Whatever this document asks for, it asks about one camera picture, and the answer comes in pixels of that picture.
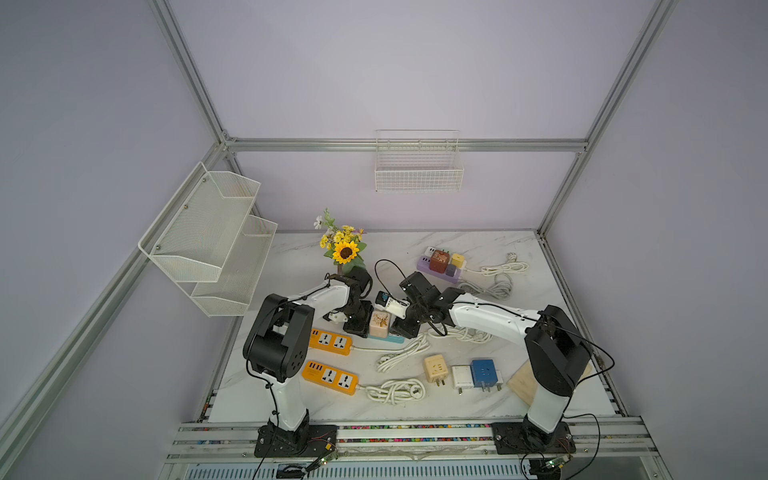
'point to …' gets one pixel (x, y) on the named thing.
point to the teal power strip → (390, 339)
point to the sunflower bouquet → (344, 242)
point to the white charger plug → (462, 377)
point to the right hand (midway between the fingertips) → (398, 323)
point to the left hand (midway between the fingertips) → (371, 325)
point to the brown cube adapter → (439, 261)
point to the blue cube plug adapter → (483, 373)
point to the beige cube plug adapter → (436, 369)
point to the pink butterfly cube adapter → (379, 323)
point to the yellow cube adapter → (457, 260)
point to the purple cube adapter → (450, 270)
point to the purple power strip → (423, 264)
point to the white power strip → (429, 251)
